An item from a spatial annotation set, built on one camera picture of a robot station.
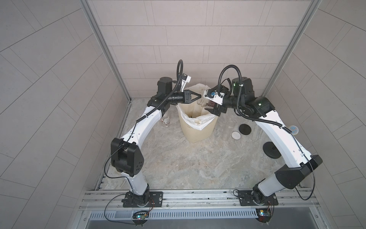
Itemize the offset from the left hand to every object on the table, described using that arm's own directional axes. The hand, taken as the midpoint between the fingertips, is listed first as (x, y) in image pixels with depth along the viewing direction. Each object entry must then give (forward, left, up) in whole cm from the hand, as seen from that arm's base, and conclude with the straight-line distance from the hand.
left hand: (200, 96), depth 71 cm
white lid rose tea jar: (+4, +21, -27) cm, 34 cm away
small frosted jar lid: (-11, -23, -34) cm, 42 cm away
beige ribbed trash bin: (-4, +3, -32) cm, 32 cm away
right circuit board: (-46, -31, -34) cm, 65 cm away
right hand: (-2, -4, +2) cm, 5 cm away
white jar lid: (-4, -26, -33) cm, 42 cm away
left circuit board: (-46, +27, -31) cm, 62 cm away
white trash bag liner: (-8, +2, -6) cm, 10 cm away
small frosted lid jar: (-3, -19, -20) cm, 28 cm away
